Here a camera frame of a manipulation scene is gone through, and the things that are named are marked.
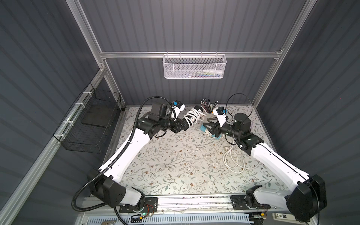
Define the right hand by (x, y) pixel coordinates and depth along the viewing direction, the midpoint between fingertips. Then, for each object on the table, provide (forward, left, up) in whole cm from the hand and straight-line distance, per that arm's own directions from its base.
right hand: (208, 121), depth 74 cm
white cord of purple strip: (-10, -17, -29) cm, 35 cm away
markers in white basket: (+36, -2, +6) cm, 37 cm away
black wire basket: (-3, +63, 0) cm, 63 cm away
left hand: (-3, +11, +1) cm, 12 cm away
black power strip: (+6, +5, +5) cm, 9 cm away
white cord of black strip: (+1, +8, +3) cm, 9 cm away
